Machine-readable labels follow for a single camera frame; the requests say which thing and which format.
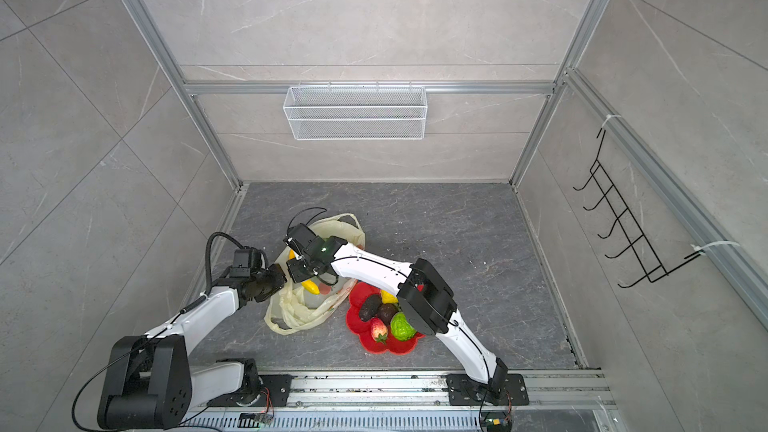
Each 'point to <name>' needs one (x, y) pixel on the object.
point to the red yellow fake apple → (379, 330)
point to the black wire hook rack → (611, 203)
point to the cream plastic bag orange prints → (291, 308)
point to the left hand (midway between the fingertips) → (285, 270)
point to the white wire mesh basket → (354, 113)
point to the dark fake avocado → (370, 307)
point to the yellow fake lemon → (388, 298)
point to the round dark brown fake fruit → (385, 312)
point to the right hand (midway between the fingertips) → (295, 270)
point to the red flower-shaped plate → (363, 328)
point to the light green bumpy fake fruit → (400, 327)
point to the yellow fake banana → (308, 284)
